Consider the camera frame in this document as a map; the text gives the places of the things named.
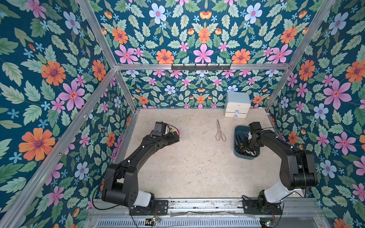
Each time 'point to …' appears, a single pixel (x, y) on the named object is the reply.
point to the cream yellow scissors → (253, 153)
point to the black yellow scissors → (240, 140)
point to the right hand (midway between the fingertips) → (245, 146)
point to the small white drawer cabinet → (236, 104)
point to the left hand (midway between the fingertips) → (175, 137)
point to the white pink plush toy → (169, 129)
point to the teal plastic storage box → (243, 131)
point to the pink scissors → (219, 134)
